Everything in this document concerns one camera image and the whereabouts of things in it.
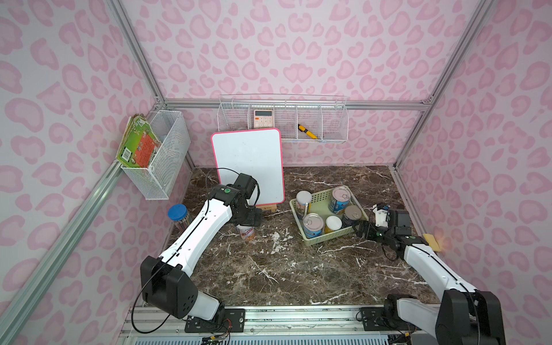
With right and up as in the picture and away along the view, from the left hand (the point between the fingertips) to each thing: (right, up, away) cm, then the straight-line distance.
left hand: (245, 216), depth 81 cm
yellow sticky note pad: (+80, -14, +15) cm, 83 cm away
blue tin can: (+26, -4, +5) cm, 27 cm away
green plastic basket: (+32, +2, +22) cm, 39 cm away
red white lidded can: (0, -7, +6) cm, 9 cm away
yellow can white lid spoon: (+23, +6, +10) cm, 26 cm away
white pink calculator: (+5, +41, +14) cm, 44 cm away
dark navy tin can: (+43, 0, +7) cm, 43 cm away
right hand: (+47, -5, +7) cm, 47 cm away
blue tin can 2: (+39, +6, +12) cm, 41 cm away
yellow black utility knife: (+23, +37, +17) cm, 47 cm away
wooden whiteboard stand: (+8, +2, +17) cm, 19 cm away
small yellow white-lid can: (+35, -4, +9) cm, 36 cm away
